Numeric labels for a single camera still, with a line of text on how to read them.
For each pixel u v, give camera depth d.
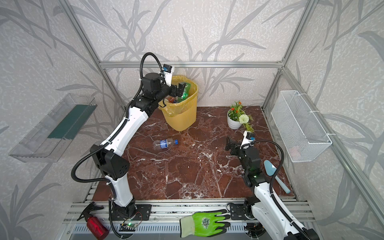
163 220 0.72
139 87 0.60
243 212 0.73
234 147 0.70
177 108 0.86
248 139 0.67
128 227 0.72
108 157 0.46
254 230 0.74
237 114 0.98
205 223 0.69
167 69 0.63
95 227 0.67
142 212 0.74
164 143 0.94
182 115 0.92
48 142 0.64
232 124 1.02
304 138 0.61
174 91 0.69
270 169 0.86
